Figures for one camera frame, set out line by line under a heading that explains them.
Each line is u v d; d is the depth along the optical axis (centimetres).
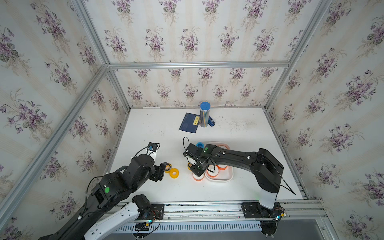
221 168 87
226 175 85
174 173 86
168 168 88
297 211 75
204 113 96
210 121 108
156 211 73
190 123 111
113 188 41
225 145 91
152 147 55
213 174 84
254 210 73
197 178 83
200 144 98
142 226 72
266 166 52
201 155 61
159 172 57
